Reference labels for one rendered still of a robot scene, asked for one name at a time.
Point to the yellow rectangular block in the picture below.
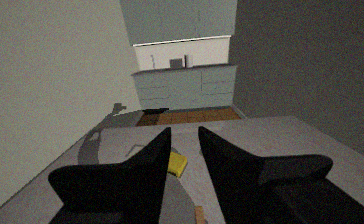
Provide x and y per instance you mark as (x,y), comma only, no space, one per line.
(176,164)

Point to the tan long flat bar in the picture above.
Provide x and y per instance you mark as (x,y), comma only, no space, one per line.
(199,215)

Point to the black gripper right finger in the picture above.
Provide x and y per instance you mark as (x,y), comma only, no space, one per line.
(239,176)

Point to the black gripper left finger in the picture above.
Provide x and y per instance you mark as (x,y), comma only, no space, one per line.
(140,179)

